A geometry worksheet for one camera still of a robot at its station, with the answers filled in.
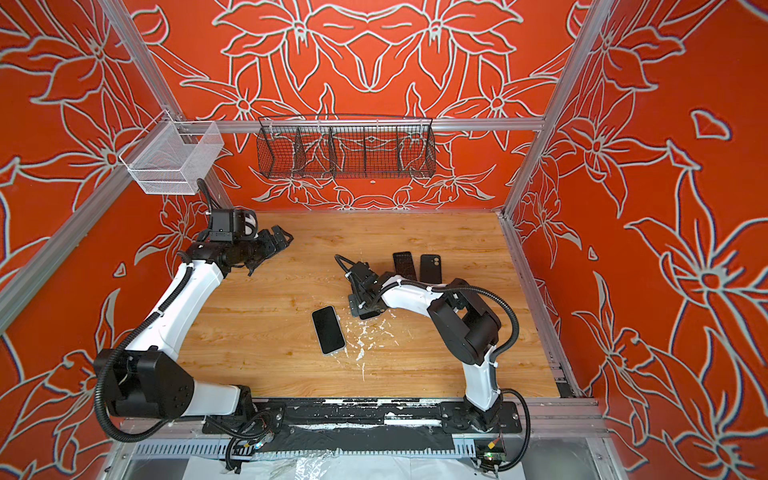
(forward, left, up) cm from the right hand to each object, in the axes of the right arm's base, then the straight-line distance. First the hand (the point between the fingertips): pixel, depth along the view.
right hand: (363, 302), depth 93 cm
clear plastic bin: (+34, +60, +32) cm, 76 cm away
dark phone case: (+13, -23, 0) cm, 26 cm away
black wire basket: (+44, +5, +28) cm, 53 cm away
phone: (+15, -14, -2) cm, 21 cm away
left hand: (+8, +22, +22) cm, 32 cm away
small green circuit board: (-40, -32, -2) cm, 51 cm away
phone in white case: (-9, +10, 0) cm, 13 cm away
